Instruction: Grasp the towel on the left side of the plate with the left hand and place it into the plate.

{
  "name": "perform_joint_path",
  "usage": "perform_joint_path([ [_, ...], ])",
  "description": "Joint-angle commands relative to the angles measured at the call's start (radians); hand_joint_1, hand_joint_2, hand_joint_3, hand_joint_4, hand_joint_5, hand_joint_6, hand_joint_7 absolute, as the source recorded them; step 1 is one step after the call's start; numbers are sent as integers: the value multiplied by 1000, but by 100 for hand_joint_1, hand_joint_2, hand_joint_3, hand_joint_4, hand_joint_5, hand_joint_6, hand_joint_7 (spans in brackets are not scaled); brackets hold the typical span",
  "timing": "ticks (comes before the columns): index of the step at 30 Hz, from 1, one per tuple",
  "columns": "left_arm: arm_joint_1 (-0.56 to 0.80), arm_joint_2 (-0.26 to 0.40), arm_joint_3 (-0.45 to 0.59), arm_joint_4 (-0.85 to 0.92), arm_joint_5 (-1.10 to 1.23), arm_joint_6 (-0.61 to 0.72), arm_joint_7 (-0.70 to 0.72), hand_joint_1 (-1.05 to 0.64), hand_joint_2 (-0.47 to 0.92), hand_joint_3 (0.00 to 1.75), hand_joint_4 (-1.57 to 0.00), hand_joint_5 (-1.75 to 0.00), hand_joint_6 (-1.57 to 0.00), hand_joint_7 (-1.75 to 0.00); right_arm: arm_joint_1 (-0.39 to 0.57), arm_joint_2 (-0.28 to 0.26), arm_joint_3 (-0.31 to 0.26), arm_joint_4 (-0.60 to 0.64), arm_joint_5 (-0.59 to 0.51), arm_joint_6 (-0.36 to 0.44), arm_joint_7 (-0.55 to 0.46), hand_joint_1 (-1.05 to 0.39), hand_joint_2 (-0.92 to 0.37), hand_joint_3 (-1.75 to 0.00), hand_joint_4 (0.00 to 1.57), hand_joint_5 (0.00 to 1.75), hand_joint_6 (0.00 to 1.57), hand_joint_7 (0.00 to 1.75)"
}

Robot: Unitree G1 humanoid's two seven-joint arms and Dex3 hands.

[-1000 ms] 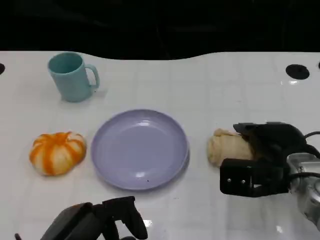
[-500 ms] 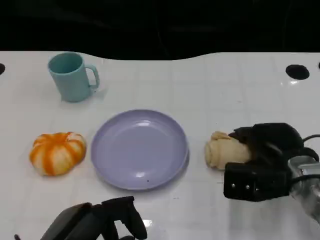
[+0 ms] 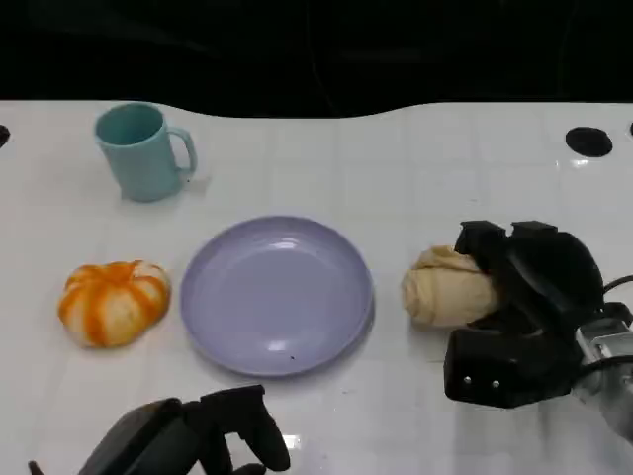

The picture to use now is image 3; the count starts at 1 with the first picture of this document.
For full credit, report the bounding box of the orange and white bread roll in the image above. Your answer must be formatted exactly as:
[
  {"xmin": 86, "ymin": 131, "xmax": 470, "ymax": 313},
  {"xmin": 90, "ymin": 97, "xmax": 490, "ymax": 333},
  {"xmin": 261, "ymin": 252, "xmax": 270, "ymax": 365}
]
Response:
[{"xmin": 57, "ymin": 260, "xmax": 172, "ymax": 348}]

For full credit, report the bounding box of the pale green mug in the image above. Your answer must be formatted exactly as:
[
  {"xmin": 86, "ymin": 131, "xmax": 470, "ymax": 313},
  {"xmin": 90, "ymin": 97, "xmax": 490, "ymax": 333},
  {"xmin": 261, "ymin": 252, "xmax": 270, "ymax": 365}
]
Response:
[{"xmin": 94, "ymin": 102, "xmax": 198, "ymax": 203}]

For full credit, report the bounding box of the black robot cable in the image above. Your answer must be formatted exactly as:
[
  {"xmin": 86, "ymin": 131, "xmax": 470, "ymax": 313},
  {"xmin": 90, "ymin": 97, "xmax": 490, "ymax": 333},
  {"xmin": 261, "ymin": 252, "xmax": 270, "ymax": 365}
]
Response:
[{"xmin": 600, "ymin": 274, "xmax": 633, "ymax": 299}]

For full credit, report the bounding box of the lilac plate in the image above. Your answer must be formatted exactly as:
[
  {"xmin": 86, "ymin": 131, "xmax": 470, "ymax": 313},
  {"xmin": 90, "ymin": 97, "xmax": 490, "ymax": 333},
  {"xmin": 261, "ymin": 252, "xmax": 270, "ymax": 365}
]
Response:
[{"xmin": 179, "ymin": 215, "xmax": 375, "ymax": 378}]

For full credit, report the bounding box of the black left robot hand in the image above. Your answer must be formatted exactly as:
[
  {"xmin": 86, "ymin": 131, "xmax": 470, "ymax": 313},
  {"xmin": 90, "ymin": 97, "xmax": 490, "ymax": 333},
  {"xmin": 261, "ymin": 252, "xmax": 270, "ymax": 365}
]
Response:
[{"xmin": 78, "ymin": 385, "xmax": 292, "ymax": 475}]

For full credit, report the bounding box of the beige towel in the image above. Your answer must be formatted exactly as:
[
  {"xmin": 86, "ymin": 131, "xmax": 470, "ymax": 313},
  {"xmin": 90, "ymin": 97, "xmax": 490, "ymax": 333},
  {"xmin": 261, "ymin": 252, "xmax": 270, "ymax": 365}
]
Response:
[{"xmin": 401, "ymin": 244, "xmax": 503, "ymax": 329}]

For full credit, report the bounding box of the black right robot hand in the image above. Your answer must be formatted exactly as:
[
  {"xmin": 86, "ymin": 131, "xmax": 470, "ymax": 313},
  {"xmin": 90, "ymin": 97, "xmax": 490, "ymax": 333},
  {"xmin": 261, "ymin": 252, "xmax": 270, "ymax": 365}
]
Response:
[{"xmin": 443, "ymin": 220, "xmax": 605, "ymax": 410}]

